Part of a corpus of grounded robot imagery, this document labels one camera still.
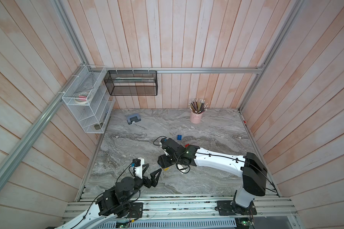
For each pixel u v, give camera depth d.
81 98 0.73
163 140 0.73
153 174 0.64
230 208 0.73
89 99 0.72
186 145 0.98
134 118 1.12
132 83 1.04
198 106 1.07
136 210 0.73
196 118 1.07
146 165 0.75
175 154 0.60
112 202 0.56
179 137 1.01
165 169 0.70
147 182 0.65
